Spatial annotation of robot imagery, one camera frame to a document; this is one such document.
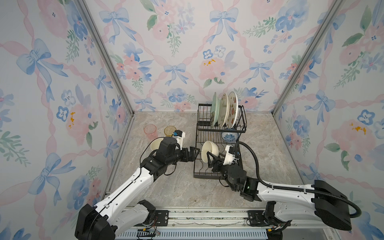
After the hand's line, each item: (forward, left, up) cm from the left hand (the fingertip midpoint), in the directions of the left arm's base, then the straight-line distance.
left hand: (193, 148), depth 75 cm
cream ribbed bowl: (+1, -8, +2) cm, 8 cm away
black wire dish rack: (+2, -12, 0) cm, 12 cm away
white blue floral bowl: (+20, -24, -17) cm, 36 cm away
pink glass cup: (+24, +30, -16) cm, 41 cm away
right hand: (-2, -8, -1) cm, 9 cm away
